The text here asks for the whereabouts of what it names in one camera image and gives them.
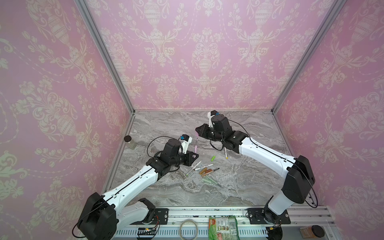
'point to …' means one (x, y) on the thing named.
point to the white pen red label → (197, 169)
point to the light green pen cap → (213, 158)
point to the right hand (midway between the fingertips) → (196, 128)
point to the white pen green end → (195, 166)
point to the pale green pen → (209, 178)
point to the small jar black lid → (127, 138)
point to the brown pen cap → (203, 170)
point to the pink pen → (197, 136)
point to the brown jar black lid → (312, 231)
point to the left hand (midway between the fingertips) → (198, 157)
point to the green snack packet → (223, 228)
